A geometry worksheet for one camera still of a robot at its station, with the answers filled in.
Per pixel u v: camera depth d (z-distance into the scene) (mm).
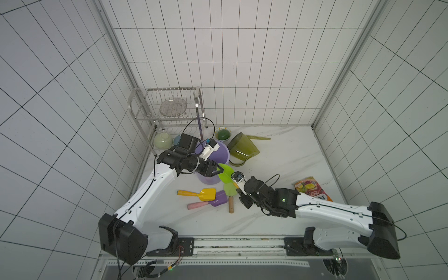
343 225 440
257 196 535
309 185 876
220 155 838
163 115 890
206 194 877
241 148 1049
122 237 372
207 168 632
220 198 856
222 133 1086
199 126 855
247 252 726
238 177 622
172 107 921
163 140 981
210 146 668
